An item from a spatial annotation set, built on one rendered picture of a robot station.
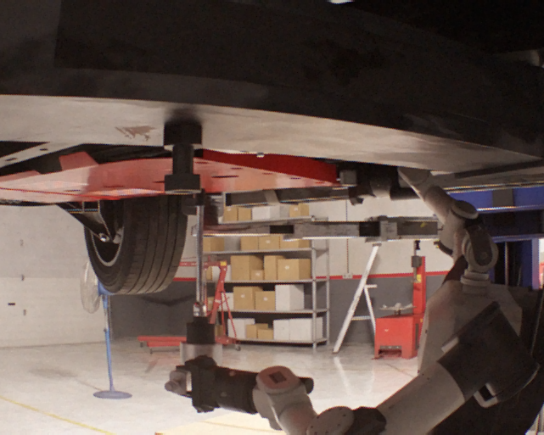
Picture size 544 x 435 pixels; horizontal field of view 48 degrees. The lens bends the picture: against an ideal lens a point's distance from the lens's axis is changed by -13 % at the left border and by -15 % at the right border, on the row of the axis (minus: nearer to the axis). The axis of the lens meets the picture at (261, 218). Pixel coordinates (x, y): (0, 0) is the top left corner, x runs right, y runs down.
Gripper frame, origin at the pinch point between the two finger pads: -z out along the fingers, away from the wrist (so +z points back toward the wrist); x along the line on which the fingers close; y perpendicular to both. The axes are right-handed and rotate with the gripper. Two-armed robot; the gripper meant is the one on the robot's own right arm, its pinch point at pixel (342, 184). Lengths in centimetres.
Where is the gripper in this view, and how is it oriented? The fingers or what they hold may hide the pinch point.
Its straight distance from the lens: 199.9
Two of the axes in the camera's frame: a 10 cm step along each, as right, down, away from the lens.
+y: 5.7, 0.5, 8.2
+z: 8.2, -0.7, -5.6
